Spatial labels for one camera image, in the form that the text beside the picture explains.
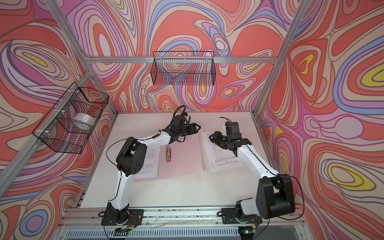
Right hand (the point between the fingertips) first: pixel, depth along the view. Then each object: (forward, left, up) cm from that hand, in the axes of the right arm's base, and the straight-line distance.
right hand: (212, 141), depth 86 cm
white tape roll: (+2, +65, +18) cm, 68 cm away
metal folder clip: (-1, +28, -12) cm, 30 cm away
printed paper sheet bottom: (-4, -5, -14) cm, 15 cm away
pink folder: (-5, +19, -8) cm, 21 cm away
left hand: (+13, +7, -2) cm, 15 cm away
